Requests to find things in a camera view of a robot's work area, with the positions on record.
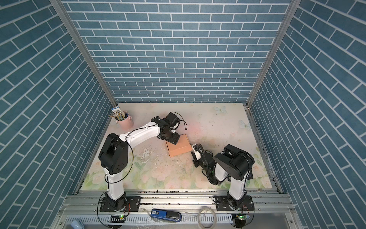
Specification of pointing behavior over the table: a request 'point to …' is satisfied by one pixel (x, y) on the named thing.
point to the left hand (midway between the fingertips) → (176, 140)
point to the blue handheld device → (166, 214)
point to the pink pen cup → (127, 124)
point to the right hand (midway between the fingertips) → (194, 151)
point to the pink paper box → (182, 146)
